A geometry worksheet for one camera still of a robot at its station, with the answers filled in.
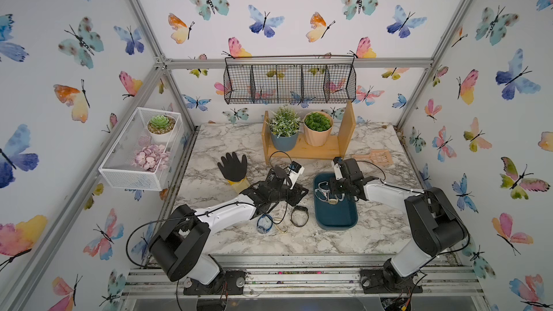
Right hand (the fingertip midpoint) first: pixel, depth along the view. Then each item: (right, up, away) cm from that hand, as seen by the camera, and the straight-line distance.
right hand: (333, 181), depth 95 cm
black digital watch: (-16, -10, -7) cm, 20 cm away
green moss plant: (-7, +26, +2) cm, 27 cm away
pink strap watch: (-5, -5, -1) cm, 7 cm away
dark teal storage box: (+3, -13, -6) cm, 15 cm away
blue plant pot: (-21, +17, +7) cm, 28 cm away
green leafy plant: (-21, +25, -5) cm, 33 cm away
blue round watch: (-30, -17, -12) cm, 36 cm away
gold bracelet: (-21, -18, -10) cm, 30 cm away
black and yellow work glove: (-45, +3, +9) cm, 46 cm away
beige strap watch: (-1, -8, -4) cm, 9 cm away
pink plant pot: (-7, +19, +1) cm, 20 cm away
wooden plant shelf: (+3, +15, +9) cm, 17 cm away
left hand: (-13, -1, -12) cm, 17 cm away
